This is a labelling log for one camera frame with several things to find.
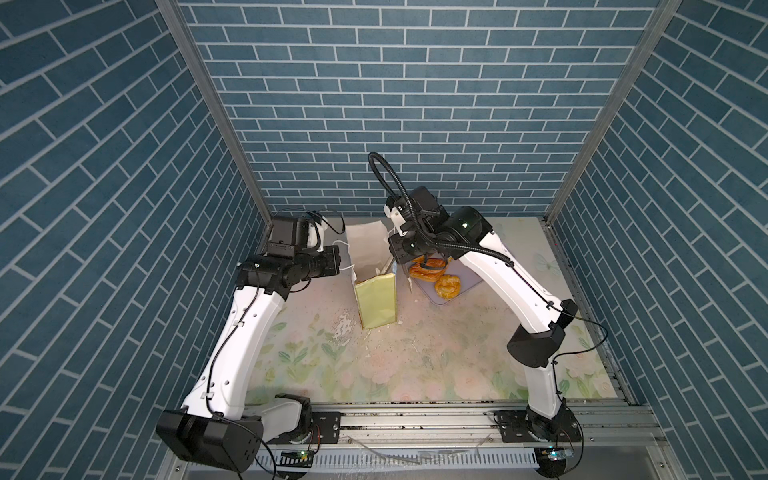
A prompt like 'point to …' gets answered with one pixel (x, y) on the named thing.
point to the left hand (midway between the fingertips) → (342, 256)
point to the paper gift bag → (373, 273)
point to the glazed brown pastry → (427, 274)
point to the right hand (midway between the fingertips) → (388, 244)
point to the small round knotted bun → (448, 286)
